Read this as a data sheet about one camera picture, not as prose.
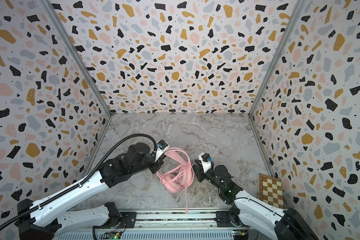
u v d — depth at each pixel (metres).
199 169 0.71
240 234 0.72
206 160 0.67
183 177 0.72
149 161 0.53
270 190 0.82
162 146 0.59
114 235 0.70
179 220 0.76
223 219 0.74
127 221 0.73
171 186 0.71
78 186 0.43
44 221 0.40
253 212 0.52
